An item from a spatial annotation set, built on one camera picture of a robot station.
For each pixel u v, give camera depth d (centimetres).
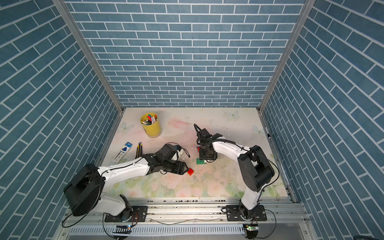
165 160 67
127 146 98
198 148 97
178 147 79
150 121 99
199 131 75
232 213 73
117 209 60
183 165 77
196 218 74
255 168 48
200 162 91
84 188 45
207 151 77
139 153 94
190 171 87
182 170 76
